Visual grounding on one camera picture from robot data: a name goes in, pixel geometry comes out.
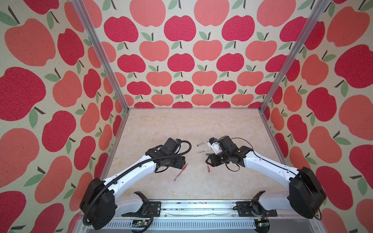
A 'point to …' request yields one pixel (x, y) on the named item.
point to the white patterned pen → (203, 142)
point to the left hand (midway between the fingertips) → (183, 162)
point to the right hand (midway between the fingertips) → (211, 159)
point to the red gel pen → (180, 172)
